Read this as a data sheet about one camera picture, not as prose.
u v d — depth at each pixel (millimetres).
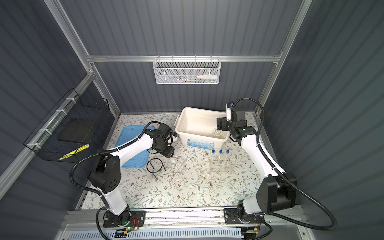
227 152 806
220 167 911
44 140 616
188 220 738
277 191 413
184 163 936
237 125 619
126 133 1084
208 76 868
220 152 806
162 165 822
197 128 1119
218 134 1020
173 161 925
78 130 768
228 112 738
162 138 680
